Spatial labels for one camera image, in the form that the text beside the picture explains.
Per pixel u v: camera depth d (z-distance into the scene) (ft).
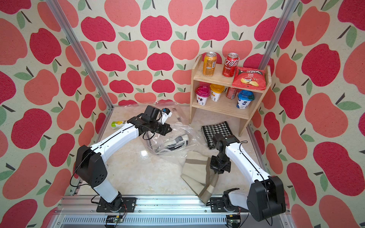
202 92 2.82
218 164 2.21
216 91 2.90
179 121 3.30
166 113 2.49
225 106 3.06
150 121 2.16
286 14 2.36
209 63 2.34
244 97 2.76
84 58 2.98
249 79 2.30
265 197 1.30
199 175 2.65
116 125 3.42
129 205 2.43
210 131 3.32
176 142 3.05
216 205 2.41
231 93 3.06
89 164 1.48
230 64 2.31
